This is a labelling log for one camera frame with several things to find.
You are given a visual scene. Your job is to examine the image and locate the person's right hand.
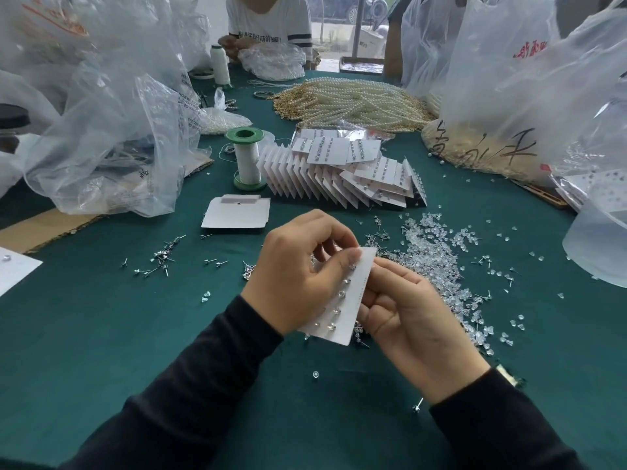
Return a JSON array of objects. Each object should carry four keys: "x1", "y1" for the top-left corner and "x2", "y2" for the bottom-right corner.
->
[{"x1": 356, "y1": 257, "x2": 492, "y2": 406}]

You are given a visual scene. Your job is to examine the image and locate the person's left hand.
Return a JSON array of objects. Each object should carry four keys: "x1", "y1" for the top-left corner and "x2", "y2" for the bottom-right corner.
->
[{"x1": 240, "y1": 208, "x2": 363, "y2": 337}]

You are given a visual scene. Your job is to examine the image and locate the white earring card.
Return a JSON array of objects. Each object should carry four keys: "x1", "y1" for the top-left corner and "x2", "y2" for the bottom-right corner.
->
[{"x1": 296, "y1": 247, "x2": 379, "y2": 347}]

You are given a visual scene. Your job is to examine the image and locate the clear plastic earring backs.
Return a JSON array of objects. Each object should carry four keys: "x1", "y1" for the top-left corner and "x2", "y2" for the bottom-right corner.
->
[{"x1": 391, "y1": 212, "x2": 528, "y2": 360}]

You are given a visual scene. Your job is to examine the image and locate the stack of white cards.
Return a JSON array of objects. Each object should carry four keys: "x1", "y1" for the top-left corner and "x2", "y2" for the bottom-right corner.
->
[{"x1": 201, "y1": 193, "x2": 272, "y2": 230}]

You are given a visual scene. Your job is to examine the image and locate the pile of silver stud earrings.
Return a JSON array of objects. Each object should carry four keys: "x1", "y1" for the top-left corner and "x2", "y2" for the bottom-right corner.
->
[{"x1": 240, "y1": 215, "x2": 393, "y2": 351}]

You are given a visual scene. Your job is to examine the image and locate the row of white cards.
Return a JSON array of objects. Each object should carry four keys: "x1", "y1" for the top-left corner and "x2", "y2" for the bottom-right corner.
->
[{"x1": 257, "y1": 127, "x2": 428, "y2": 210}]

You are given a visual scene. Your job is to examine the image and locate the small scatter of silver studs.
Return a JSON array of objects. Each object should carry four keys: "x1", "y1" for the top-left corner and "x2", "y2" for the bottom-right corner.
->
[{"x1": 120, "y1": 234, "x2": 188, "y2": 279}]

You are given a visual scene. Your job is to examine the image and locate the large white studded card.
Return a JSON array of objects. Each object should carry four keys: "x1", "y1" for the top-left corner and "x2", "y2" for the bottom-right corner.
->
[{"x1": 0, "y1": 247, "x2": 44, "y2": 298}]

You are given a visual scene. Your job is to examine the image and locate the person's left forearm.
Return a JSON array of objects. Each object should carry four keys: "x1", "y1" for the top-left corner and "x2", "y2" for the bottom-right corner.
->
[{"x1": 58, "y1": 294, "x2": 285, "y2": 470}]

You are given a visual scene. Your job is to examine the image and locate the person's right forearm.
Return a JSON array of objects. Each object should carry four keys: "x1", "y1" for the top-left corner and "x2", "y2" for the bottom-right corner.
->
[{"x1": 428, "y1": 368, "x2": 591, "y2": 470}]

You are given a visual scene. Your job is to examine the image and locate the green spool of white thread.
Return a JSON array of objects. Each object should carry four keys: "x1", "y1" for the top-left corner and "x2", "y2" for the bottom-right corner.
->
[{"x1": 224, "y1": 127, "x2": 268, "y2": 193}]

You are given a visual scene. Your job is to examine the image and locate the small bag of pearls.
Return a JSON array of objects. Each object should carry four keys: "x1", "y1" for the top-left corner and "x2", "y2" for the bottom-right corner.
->
[{"x1": 195, "y1": 86, "x2": 253, "y2": 135}]

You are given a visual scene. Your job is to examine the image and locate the orange and black tool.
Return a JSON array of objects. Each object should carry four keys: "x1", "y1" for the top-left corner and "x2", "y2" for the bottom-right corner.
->
[{"x1": 509, "y1": 178, "x2": 570, "y2": 210}]

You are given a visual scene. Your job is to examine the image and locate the pile of pearl strands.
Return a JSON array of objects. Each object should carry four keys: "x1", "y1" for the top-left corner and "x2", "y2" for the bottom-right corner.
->
[{"x1": 253, "y1": 76, "x2": 438, "y2": 132}]

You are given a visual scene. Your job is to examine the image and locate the clear plastic bowl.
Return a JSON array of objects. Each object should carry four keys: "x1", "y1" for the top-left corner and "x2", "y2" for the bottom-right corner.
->
[{"x1": 562, "y1": 190, "x2": 627, "y2": 289}]

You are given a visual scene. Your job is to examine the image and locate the large clear plastic bag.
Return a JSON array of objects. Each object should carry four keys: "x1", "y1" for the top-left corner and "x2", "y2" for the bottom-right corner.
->
[{"x1": 22, "y1": 75, "x2": 214, "y2": 219}]

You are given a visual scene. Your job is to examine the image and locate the white thread cone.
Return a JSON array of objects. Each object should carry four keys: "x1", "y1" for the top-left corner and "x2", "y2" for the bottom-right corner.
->
[{"x1": 210, "y1": 44, "x2": 233, "y2": 87}]

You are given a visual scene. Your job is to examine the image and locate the heap of clear plastic bags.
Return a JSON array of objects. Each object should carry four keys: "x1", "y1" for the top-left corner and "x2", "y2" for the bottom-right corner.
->
[{"x1": 548, "y1": 100, "x2": 627, "y2": 213}]

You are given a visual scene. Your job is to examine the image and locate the brown cardboard sheet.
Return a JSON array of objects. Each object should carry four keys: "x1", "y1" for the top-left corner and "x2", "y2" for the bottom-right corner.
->
[{"x1": 0, "y1": 208, "x2": 106, "y2": 255}]

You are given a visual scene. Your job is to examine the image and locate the white handwritten plastic bag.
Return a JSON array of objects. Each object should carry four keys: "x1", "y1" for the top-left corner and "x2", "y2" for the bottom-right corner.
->
[{"x1": 400, "y1": 0, "x2": 627, "y2": 189}]

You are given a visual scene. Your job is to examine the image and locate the dark parked car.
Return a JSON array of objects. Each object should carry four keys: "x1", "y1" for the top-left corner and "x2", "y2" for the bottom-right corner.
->
[{"x1": 313, "y1": 0, "x2": 388, "y2": 24}]

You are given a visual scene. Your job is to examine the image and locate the white red-printed plastic bag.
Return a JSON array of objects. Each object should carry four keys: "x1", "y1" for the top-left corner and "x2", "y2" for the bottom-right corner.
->
[{"x1": 0, "y1": 0, "x2": 212, "y2": 89}]

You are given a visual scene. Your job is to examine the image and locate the translucent white plastic bag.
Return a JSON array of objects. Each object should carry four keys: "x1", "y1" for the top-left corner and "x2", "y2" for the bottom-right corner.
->
[{"x1": 0, "y1": 68, "x2": 62, "y2": 199}]

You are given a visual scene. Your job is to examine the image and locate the black-lidded jar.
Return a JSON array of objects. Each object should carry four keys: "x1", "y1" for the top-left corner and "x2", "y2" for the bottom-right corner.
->
[{"x1": 0, "y1": 103, "x2": 31, "y2": 155}]

